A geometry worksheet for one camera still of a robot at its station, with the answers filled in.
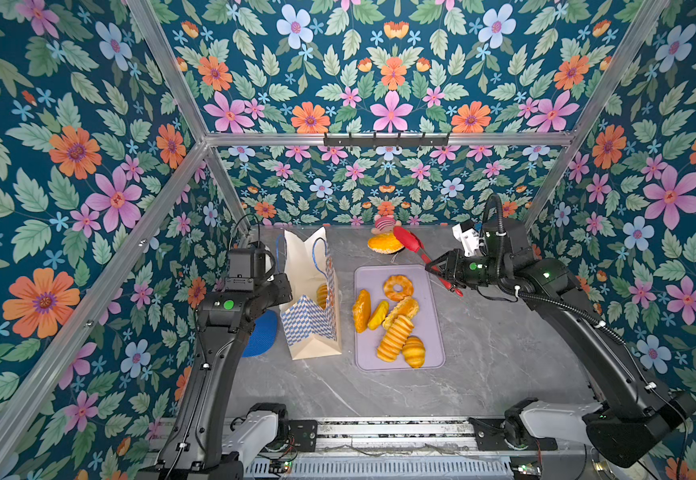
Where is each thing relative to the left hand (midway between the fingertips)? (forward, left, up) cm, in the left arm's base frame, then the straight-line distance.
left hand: (286, 276), depth 71 cm
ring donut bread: (+10, -33, -26) cm, 43 cm away
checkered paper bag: (-5, -4, -9) cm, 12 cm away
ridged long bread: (-8, -27, -23) cm, 36 cm away
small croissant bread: (-11, -32, -25) cm, 42 cm away
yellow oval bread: (0, -23, -23) cm, 32 cm away
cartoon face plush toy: (+38, -28, -23) cm, 53 cm away
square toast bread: (+4, -32, -25) cm, 41 cm away
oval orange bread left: (+2, -17, -23) cm, 29 cm away
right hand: (-2, -34, +4) cm, 34 cm away
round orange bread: (+7, -25, +3) cm, 26 cm away
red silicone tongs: (+6, -31, +4) cm, 32 cm away
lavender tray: (-2, -38, -29) cm, 48 cm away
